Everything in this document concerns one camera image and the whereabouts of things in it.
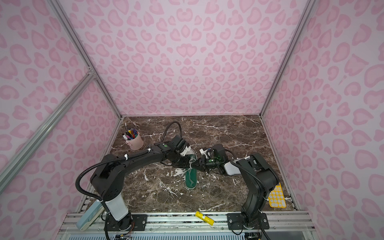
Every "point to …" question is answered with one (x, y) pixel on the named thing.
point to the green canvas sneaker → (191, 174)
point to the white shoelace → (190, 167)
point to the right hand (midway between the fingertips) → (192, 165)
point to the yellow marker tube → (205, 218)
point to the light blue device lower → (92, 214)
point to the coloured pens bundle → (131, 134)
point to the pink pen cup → (136, 143)
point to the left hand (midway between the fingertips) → (192, 164)
